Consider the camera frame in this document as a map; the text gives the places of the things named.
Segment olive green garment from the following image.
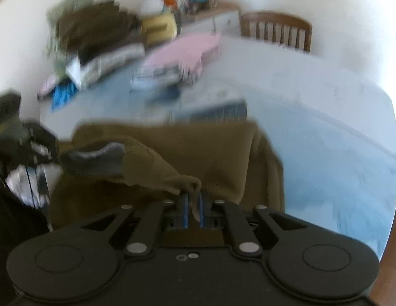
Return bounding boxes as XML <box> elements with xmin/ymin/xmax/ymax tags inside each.
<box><xmin>50</xmin><ymin>121</ymin><xmax>285</xmax><ymax>228</ymax></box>

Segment stack of folded clothes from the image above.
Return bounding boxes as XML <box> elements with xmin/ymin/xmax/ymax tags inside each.
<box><xmin>37</xmin><ymin>0</ymin><xmax>140</xmax><ymax>100</ymax></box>

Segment blue gloves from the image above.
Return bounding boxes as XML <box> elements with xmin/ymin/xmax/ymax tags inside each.
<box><xmin>51</xmin><ymin>82</ymin><xmax>78</xmax><ymax>111</ymax></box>

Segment light blue patterned mat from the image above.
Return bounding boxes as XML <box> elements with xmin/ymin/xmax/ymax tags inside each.
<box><xmin>40</xmin><ymin>70</ymin><xmax>396</xmax><ymax>255</ymax></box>

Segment black white striped garment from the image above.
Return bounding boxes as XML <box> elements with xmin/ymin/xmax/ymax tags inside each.
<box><xmin>130</xmin><ymin>65</ymin><xmax>183</xmax><ymax>91</ymax></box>

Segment pink folded garment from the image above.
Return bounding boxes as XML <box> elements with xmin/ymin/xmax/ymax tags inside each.
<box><xmin>142</xmin><ymin>32</ymin><xmax>221</xmax><ymax>84</ymax></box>

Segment yellow tissue box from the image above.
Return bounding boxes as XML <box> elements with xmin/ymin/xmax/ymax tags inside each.
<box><xmin>141</xmin><ymin>12</ymin><xmax>178</xmax><ymax>46</ymax></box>

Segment brown wooden chair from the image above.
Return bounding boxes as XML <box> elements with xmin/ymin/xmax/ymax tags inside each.
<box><xmin>240</xmin><ymin>11</ymin><xmax>312</xmax><ymax>53</ymax></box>

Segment white sideboard with clutter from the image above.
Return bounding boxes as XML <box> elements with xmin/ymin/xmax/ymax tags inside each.
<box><xmin>141</xmin><ymin>0</ymin><xmax>240</xmax><ymax>35</ymax></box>

